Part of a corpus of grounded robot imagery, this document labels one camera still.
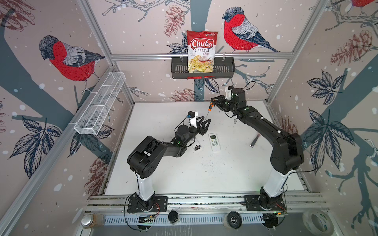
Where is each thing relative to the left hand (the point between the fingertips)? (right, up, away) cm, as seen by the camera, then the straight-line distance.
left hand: (208, 119), depth 82 cm
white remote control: (+6, -16, +13) cm, 21 cm away
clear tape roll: (+53, -50, -12) cm, 73 cm away
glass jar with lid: (-52, -43, -21) cm, 71 cm away
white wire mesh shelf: (-59, -1, -10) cm, 60 cm away
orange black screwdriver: (+1, +6, +4) cm, 7 cm away
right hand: (+1, +10, +4) cm, 11 cm away
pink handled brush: (+31, -17, +13) cm, 38 cm away
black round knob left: (-17, -41, -20) cm, 49 cm away
